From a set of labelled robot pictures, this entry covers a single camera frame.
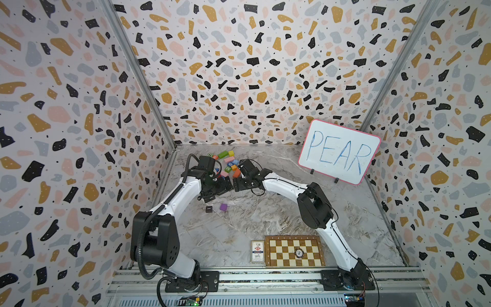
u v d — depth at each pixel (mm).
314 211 593
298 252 782
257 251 800
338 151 1008
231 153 1165
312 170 1076
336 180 1036
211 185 763
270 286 731
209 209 933
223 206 948
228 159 1141
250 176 790
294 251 793
